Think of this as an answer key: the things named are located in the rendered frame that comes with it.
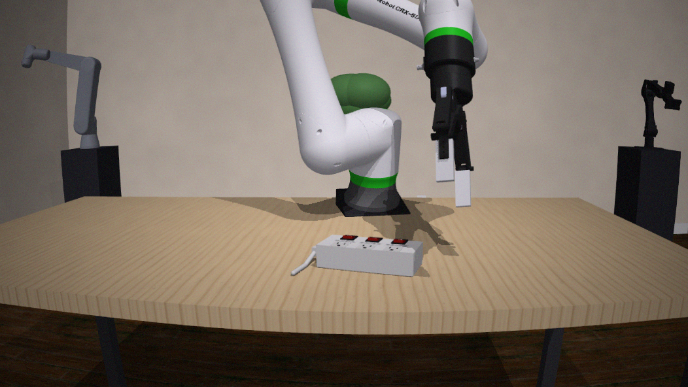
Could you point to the white power strip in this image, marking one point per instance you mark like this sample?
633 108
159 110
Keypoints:
367 254

